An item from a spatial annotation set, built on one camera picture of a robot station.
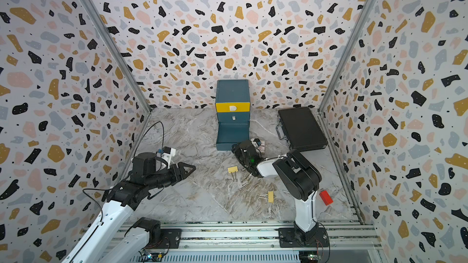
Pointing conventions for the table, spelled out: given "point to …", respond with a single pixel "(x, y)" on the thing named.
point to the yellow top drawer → (232, 107)
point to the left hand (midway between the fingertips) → (193, 169)
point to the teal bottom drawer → (230, 133)
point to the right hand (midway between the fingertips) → (232, 147)
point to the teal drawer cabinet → (233, 91)
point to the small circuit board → (152, 257)
